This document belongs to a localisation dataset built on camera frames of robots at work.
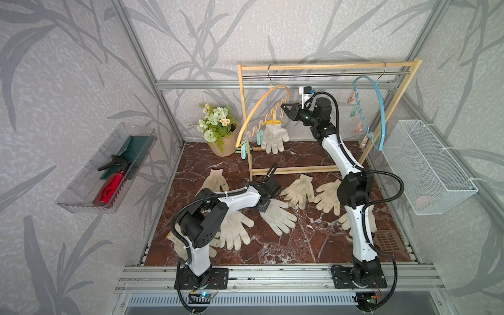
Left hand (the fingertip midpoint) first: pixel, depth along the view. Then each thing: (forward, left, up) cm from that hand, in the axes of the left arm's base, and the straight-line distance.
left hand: (258, 204), depth 93 cm
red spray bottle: (-11, +46, +33) cm, 58 cm away
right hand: (+31, -11, +35) cm, 48 cm away
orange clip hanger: (+50, -7, +17) cm, 53 cm away
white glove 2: (+22, -7, +23) cm, 33 cm away
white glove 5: (-7, -9, 0) cm, 12 cm away
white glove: (+13, +24, -1) cm, 27 cm away
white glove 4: (-13, +11, 0) cm, 17 cm away
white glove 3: (+8, -21, 0) cm, 22 cm away
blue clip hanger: (+50, -64, +12) cm, 82 cm away
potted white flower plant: (+27, +19, +23) cm, 41 cm away
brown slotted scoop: (-17, -56, 0) cm, 59 cm away
